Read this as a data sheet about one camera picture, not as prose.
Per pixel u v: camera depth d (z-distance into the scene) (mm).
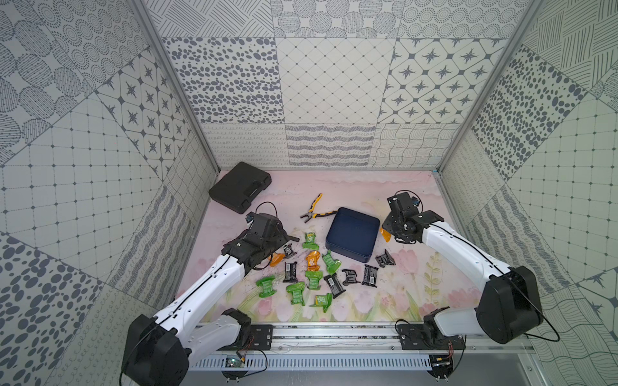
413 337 735
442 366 725
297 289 833
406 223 614
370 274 863
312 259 903
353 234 1031
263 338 734
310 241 951
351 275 859
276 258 904
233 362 716
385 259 900
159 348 379
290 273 856
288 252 915
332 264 887
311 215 1035
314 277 859
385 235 864
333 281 839
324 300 803
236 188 1063
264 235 612
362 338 760
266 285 837
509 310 411
